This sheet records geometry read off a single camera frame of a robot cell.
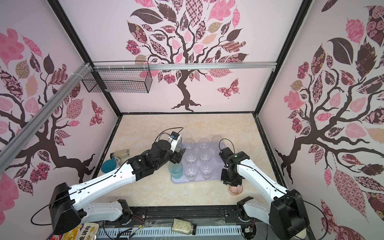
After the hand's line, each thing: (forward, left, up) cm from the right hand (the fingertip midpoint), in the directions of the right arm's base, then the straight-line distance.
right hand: (226, 181), depth 80 cm
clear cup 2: (+14, +3, 0) cm, 15 cm away
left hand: (+13, +26, +15) cm, 32 cm away
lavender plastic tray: (+12, +3, -6) cm, 13 cm away
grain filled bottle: (-20, +23, 0) cm, 31 cm away
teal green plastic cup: (+9, +29, -4) cm, 30 cm away
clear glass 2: (+26, +11, -2) cm, 28 cm away
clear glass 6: (+8, +19, -4) cm, 21 cm away
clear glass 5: (+17, +11, -2) cm, 20 cm away
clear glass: (+25, +21, -1) cm, 33 cm away
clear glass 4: (+15, +20, -1) cm, 25 cm away
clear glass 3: (+28, +3, +1) cm, 28 cm away
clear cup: (+8, +10, -3) cm, 14 cm away
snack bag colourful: (-21, +68, -2) cm, 71 cm away
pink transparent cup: (-4, -5, -5) cm, 8 cm away
